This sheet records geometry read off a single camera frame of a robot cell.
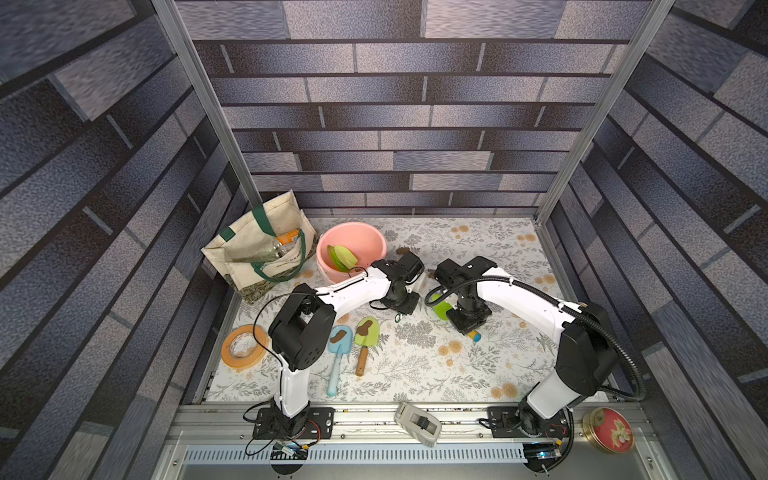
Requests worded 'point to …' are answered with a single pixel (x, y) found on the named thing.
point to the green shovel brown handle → (346, 256)
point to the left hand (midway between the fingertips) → (411, 307)
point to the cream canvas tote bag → (271, 244)
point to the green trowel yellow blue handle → (337, 263)
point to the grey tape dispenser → (423, 426)
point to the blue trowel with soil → (340, 342)
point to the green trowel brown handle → (367, 333)
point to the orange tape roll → (239, 347)
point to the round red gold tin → (607, 430)
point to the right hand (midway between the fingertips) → (466, 325)
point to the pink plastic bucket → (366, 242)
